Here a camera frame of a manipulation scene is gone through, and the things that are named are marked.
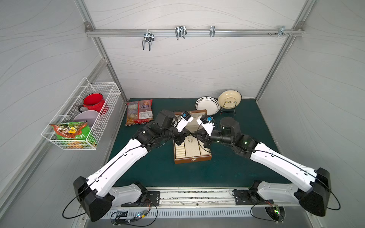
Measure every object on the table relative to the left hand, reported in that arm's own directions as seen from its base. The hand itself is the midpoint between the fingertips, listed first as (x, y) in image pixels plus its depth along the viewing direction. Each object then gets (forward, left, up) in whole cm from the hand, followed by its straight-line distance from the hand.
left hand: (189, 132), depth 69 cm
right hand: (0, -1, +1) cm, 2 cm away
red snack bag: (+31, +38, -22) cm, 54 cm away
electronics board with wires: (-33, +22, -27) cm, 48 cm away
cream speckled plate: (+36, -29, -12) cm, 48 cm away
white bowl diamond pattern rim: (+43, -18, -25) cm, 53 cm away
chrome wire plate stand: (+36, -36, -26) cm, 57 cm away
